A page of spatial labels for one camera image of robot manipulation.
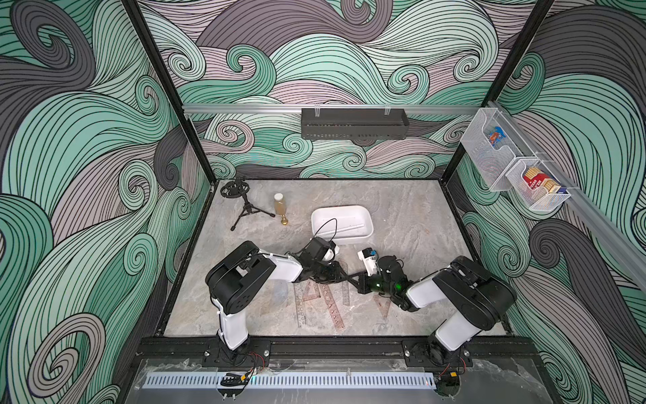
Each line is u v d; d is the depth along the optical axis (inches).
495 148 30.6
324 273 31.2
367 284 30.8
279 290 33.8
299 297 33.1
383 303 32.8
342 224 41.9
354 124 38.4
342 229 39.7
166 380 27.5
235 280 19.0
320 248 29.3
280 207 41.2
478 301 17.8
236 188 33.8
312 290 33.7
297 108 37.2
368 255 32.6
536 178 26.0
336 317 31.6
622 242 20.4
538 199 24.8
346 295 33.1
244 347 25.3
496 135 32.9
